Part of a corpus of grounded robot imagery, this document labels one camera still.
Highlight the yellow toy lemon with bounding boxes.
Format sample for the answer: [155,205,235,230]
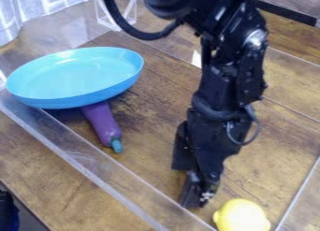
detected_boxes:
[213,198,272,231]

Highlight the clear acrylic stand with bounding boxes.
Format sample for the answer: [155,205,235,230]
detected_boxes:
[96,0,138,33]

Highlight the purple toy eggplant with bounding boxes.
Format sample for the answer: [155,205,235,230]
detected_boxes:
[82,102,124,153]

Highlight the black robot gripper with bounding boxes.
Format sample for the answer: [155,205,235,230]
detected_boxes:
[172,107,255,209]

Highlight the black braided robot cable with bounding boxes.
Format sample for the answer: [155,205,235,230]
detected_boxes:
[100,0,185,41]

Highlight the black bar at table edge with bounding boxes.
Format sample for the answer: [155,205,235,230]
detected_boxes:
[251,0,318,27]

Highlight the dark object at bottom left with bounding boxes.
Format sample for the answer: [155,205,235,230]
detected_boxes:
[0,190,21,231]

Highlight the blue round plastic tray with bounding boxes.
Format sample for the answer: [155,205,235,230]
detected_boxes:
[7,47,145,109]

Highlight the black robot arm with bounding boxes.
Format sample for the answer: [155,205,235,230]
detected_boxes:
[144,0,268,209]

